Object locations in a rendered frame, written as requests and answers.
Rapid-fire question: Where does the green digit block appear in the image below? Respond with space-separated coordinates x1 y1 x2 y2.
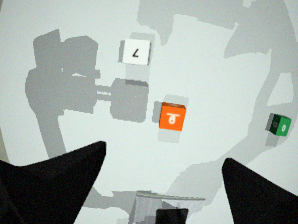
270 113 293 136

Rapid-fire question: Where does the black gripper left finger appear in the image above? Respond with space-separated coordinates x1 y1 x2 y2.
0 141 106 224

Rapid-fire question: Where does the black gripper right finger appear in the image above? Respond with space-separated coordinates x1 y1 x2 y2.
221 157 298 224

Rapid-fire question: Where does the orange digit block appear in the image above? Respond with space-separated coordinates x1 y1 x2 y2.
158 103 185 131

